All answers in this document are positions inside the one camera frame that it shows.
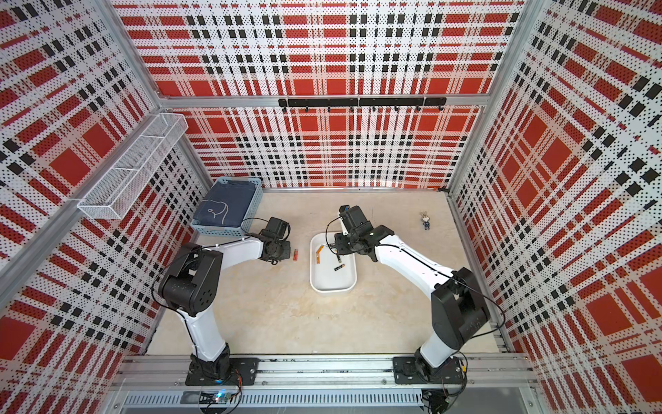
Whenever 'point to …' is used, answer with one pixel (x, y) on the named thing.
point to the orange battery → (318, 250)
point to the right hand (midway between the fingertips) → (344, 241)
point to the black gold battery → (342, 266)
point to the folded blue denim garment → (225, 203)
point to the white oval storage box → (327, 273)
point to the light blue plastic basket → (232, 231)
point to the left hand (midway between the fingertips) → (285, 250)
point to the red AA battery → (296, 254)
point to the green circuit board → (217, 397)
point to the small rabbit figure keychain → (425, 218)
